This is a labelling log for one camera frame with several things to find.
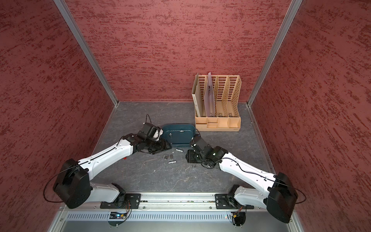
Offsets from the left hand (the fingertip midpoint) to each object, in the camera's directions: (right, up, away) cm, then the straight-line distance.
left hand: (167, 151), depth 82 cm
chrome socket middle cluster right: (+1, -6, +8) cm, 10 cm away
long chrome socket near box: (+6, -2, +10) cm, 12 cm away
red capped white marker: (-13, +4, -26) cm, 29 cm away
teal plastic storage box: (+5, +6, +21) cm, 22 cm away
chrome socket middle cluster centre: (-2, -6, +8) cm, 10 cm away
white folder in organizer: (+17, +33, +4) cm, 38 cm away
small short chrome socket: (+16, -10, +4) cm, 19 cm away
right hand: (+13, -4, -3) cm, 14 cm away
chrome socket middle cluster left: (-3, -6, +8) cm, 10 cm away
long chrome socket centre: (+1, -9, +6) cm, 10 cm away
